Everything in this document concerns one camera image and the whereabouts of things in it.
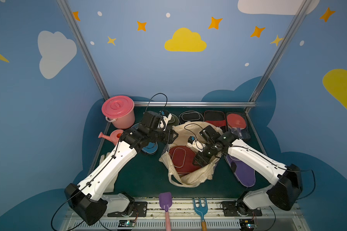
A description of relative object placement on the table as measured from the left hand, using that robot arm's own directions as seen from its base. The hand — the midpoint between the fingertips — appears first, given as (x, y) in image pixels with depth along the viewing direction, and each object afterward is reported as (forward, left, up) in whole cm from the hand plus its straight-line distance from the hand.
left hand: (176, 133), depth 71 cm
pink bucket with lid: (+25, +38, -11) cm, 47 cm away
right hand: (-5, -13, -15) cm, 20 cm away
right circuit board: (-35, -37, -30) cm, 59 cm away
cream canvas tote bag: (0, -4, +3) cm, 5 cm away
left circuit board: (-36, +24, -29) cm, 52 cm away
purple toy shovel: (-25, +5, -28) cm, 38 cm away
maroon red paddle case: (+1, -5, -30) cm, 30 cm away
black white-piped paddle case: (+36, -11, -27) cm, 46 cm away
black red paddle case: (+33, -32, -25) cm, 53 cm away
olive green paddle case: (+30, +2, -28) cm, 41 cm away
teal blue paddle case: (-10, +11, +3) cm, 15 cm away
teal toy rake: (-29, -15, -28) cm, 43 cm away
